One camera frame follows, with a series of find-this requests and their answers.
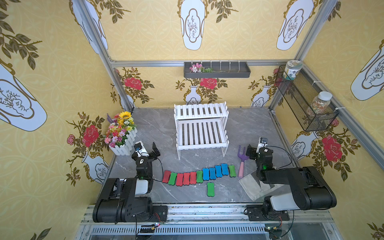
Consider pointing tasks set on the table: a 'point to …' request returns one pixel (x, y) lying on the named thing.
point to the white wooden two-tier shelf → (201, 126)
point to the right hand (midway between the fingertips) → (260, 145)
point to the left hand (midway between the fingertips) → (140, 146)
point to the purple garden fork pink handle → (243, 157)
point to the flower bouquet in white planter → (120, 133)
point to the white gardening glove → (255, 189)
